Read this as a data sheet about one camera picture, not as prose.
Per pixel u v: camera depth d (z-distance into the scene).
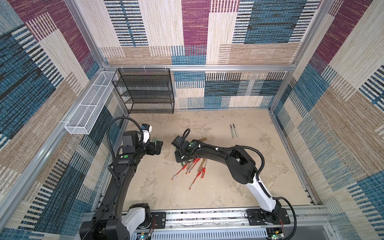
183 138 0.76
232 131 1.08
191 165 0.91
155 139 1.03
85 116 0.94
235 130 1.08
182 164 0.92
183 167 0.91
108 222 0.38
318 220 0.74
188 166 0.91
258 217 0.73
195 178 0.87
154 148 0.72
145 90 1.11
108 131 0.99
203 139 1.04
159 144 0.73
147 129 0.69
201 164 0.92
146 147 0.67
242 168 0.58
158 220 0.73
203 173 0.88
